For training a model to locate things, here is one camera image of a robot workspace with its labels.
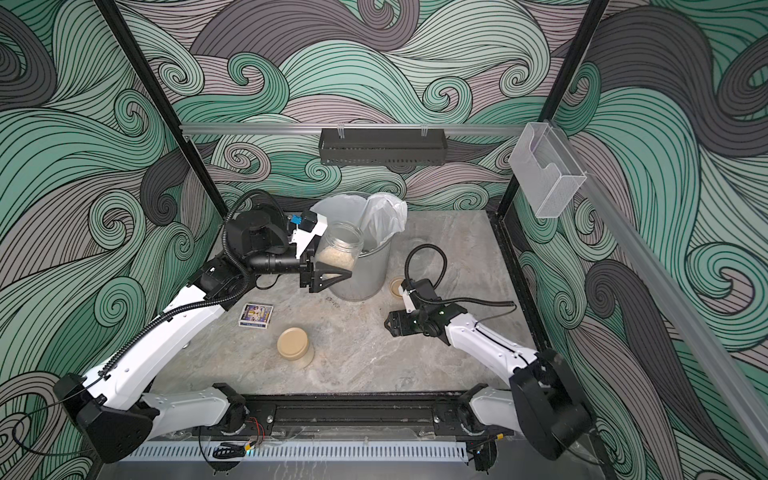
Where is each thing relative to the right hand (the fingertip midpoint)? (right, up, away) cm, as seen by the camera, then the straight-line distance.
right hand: (396, 323), depth 85 cm
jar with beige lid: (-27, -3, -11) cm, 29 cm away
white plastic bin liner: (-5, +32, +3) cm, 32 cm away
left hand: (-12, +22, -25) cm, 35 cm away
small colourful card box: (-43, +1, +5) cm, 43 cm away
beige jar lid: (0, +8, +13) cm, 15 cm away
